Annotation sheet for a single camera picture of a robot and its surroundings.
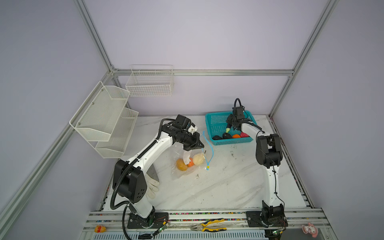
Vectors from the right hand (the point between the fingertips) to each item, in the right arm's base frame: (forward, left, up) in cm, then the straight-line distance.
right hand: (229, 117), depth 108 cm
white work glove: (-49, +48, -6) cm, 69 cm away
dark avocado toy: (-16, +4, -1) cm, 16 cm away
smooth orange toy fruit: (-14, -4, -5) cm, 15 cm away
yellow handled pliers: (-67, +21, -8) cm, 70 cm away
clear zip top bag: (-39, +25, -5) cm, 47 cm away
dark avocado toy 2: (-16, +11, -4) cm, 19 cm away
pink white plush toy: (-67, -30, -7) cm, 74 cm away
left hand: (-34, +20, +12) cm, 41 cm away
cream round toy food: (-36, +22, +4) cm, 43 cm away
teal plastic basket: (+1, +8, -8) cm, 12 cm away
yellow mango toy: (-37, +33, -3) cm, 49 cm away
